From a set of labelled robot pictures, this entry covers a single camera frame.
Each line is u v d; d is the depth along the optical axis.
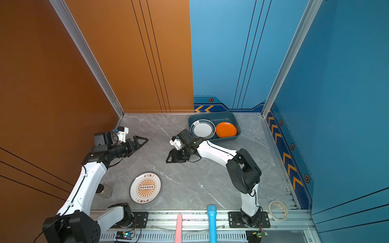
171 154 0.75
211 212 0.73
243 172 0.48
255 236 0.70
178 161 0.75
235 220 0.72
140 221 0.72
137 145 0.68
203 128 1.06
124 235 0.71
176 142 0.80
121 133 0.72
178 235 0.69
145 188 0.83
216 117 1.16
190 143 0.69
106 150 0.60
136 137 0.70
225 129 1.06
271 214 0.74
